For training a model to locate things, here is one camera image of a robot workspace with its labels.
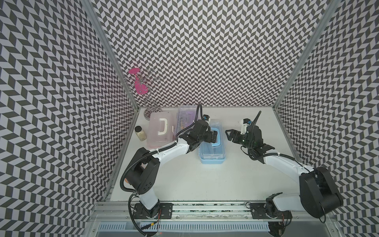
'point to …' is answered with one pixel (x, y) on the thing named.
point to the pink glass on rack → (141, 88)
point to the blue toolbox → (213, 153)
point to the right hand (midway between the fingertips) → (230, 134)
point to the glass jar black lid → (140, 133)
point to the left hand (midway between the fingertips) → (210, 132)
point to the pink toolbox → (161, 131)
